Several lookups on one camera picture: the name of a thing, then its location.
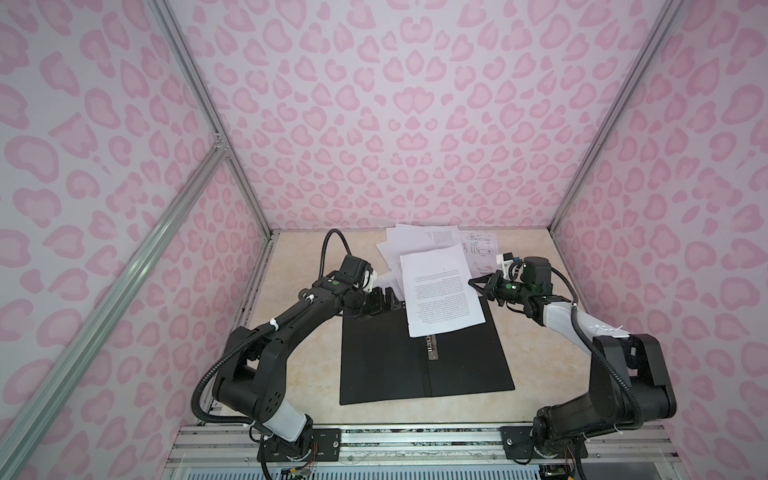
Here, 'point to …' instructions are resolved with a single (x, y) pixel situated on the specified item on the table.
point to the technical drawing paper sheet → (480, 249)
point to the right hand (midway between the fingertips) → (472, 279)
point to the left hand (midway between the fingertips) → (391, 303)
